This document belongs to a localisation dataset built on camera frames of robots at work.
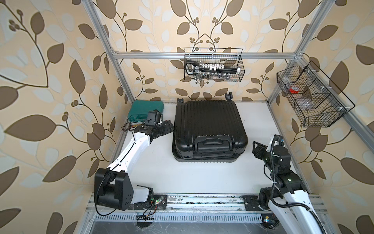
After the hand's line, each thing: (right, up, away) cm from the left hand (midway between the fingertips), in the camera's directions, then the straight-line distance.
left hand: (166, 126), depth 85 cm
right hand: (+51, -9, -7) cm, 52 cm away
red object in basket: (+73, +21, -4) cm, 76 cm away
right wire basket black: (+80, +16, -7) cm, 82 cm away
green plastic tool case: (-27, +11, +29) cm, 41 cm away
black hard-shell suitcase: (+24, -3, -6) cm, 25 cm away
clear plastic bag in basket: (+72, +13, -12) cm, 74 cm away
